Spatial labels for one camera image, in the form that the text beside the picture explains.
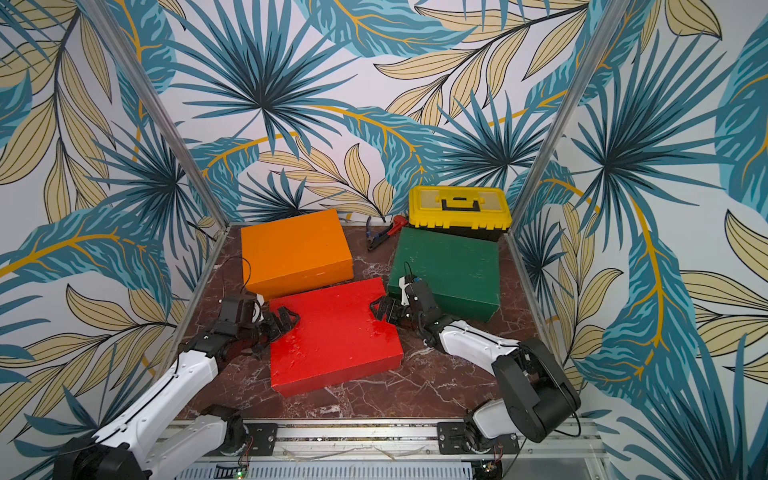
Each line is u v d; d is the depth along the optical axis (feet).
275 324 2.40
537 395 1.42
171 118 2.92
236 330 2.06
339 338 2.56
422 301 2.22
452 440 2.40
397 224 3.88
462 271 3.02
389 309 2.52
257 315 2.28
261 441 2.41
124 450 1.31
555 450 2.42
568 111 2.80
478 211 3.34
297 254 3.19
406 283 2.69
